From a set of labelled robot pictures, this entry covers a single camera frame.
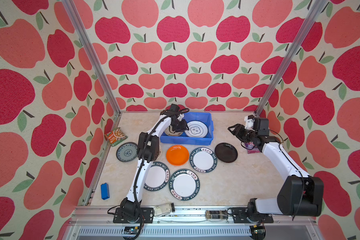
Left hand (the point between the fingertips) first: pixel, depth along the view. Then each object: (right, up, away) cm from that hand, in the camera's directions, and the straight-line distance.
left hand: (189, 130), depth 104 cm
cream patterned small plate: (-13, 0, -13) cm, 18 cm away
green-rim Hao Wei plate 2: (-4, -31, -19) cm, 37 cm away
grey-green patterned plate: (-42, -14, -6) cm, 45 cm away
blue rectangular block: (-48, -34, -23) cm, 63 cm away
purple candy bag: (+28, -8, -33) cm, 44 cm away
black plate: (+24, -15, -8) cm, 29 cm away
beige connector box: (-15, -39, -30) cm, 52 cm away
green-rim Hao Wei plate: (+8, -19, -10) cm, 23 cm away
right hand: (+25, +1, -18) cm, 31 cm away
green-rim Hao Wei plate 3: (-19, -27, -17) cm, 38 cm away
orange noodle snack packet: (-52, -5, 0) cm, 52 cm away
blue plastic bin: (+11, -7, -3) cm, 14 cm away
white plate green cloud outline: (+6, 0, +5) cm, 8 cm away
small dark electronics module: (+12, -41, -32) cm, 53 cm away
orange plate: (-8, -16, -8) cm, 20 cm away
